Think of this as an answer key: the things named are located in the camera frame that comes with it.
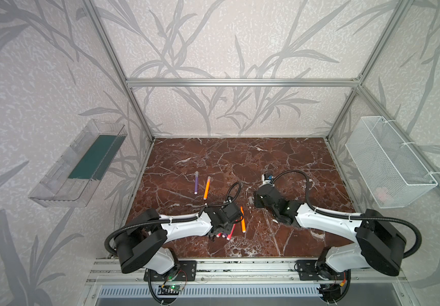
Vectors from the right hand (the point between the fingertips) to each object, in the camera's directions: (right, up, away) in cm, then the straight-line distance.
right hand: (255, 192), depth 87 cm
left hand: (-13, -15, 0) cm, 20 cm away
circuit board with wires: (-35, -35, -15) cm, 51 cm away
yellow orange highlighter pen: (-6, -14, 0) cm, 15 cm away
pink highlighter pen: (-12, -18, -5) cm, 22 cm away
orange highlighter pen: (-24, -3, +9) cm, 26 cm away
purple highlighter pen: (-30, +6, +15) cm, 34 cm away
